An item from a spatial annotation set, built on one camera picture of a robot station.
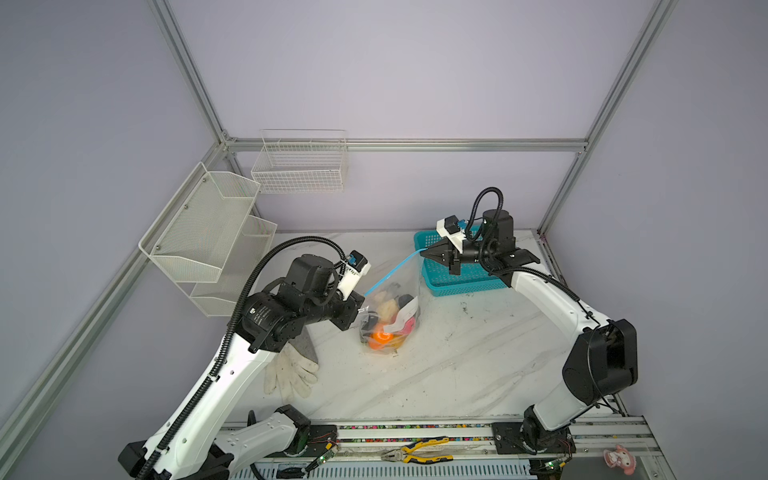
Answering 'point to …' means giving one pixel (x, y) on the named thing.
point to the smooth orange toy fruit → (378, 339)
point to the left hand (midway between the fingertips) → (355, 301)
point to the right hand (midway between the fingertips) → (423, 249)
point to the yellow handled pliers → (403, 454)
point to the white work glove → (292, 370)
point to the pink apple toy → (408, 326)
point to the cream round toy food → (387, 310)
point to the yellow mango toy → (397, 340)
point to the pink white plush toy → (620, 458)
